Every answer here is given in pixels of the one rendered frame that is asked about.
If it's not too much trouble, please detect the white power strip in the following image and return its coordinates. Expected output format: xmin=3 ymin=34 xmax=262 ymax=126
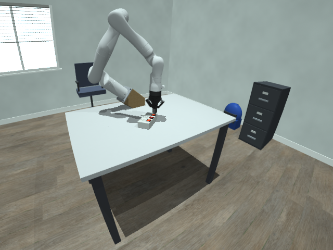
xmin=137 ymin=112 xmax=158 ymax=129

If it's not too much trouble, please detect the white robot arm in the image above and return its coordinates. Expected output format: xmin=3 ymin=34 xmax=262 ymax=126
xmin=88 ymin=8 xmax=164 ymax=99

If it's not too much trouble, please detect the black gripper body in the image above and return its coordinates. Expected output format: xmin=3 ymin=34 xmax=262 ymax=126
xmin=149 ymin=90 xmax=162 ymax=104

